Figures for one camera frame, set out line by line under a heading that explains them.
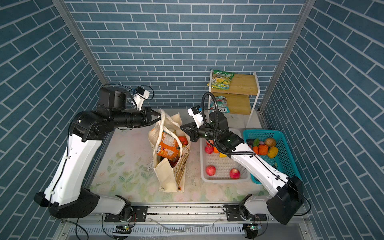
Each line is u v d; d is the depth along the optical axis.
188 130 0.67
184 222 0.72
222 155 0.91
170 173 0.71
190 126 0.62
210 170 0.83
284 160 0.88
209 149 0.92
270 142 0.94
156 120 0.58
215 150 0.93
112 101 0.43
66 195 0.37
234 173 0.82
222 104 0.99
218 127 0.52
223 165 0.90
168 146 0.81
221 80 0.88
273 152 0.93
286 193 0.39
